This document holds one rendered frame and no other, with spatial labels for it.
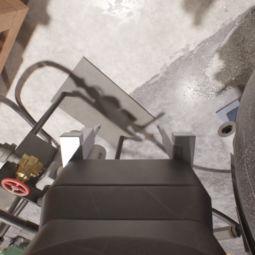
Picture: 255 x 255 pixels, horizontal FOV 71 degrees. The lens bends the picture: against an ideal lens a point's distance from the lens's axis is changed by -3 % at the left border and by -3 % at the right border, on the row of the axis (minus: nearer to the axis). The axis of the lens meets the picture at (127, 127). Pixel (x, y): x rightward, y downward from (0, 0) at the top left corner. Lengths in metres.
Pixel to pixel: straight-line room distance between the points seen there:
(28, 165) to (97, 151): 0.24
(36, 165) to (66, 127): 0.51
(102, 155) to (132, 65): 0.37
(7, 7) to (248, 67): 0.83
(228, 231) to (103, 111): 0.69
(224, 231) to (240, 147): 0.17
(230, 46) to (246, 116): 0.47
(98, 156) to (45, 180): 0.21
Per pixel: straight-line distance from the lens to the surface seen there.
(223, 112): 0.91
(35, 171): 0.58
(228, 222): 1.02
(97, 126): 0.15
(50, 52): 0.86
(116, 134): 0.98
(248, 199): 0.28
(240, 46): 0.80
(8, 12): 0.71
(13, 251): 3.11
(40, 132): 1.12
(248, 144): 0.31
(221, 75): 0.82
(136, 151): 1.05
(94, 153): 0.68
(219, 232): 0.42
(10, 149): 0.56
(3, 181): 0.55
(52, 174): 0.56
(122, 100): 0.84
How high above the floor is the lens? 0.72
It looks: 50 degrees down
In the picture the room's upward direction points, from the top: 169 degrees counter-clockwise
